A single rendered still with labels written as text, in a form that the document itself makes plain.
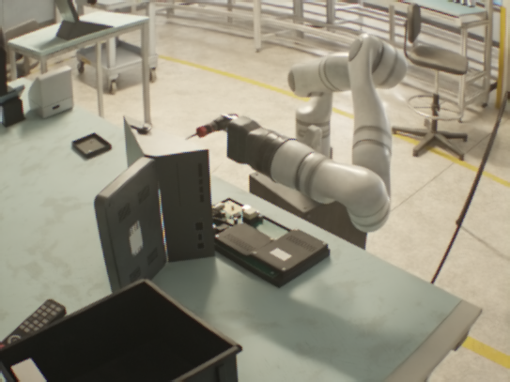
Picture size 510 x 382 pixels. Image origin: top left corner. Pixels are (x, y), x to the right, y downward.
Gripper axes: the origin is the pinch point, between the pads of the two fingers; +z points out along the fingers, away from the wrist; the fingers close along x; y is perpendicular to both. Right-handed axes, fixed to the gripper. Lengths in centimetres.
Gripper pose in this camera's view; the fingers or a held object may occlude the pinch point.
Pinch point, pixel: (220, 120)
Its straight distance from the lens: 114.2
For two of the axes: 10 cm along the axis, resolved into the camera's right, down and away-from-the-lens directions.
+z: -7.3, -3.9, 5.7
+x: -0.4, 8.5, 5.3
